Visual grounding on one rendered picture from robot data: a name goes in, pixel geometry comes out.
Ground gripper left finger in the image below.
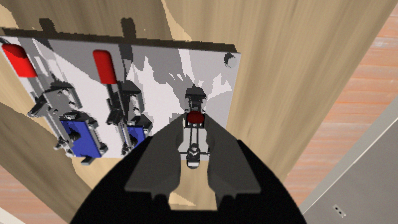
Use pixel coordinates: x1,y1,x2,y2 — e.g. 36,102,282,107
70,112,189,224

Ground grey metal fixture plate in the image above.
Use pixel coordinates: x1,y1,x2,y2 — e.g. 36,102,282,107
0,35,241,158

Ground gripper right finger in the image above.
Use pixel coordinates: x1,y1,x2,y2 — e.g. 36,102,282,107
202,113,307,224

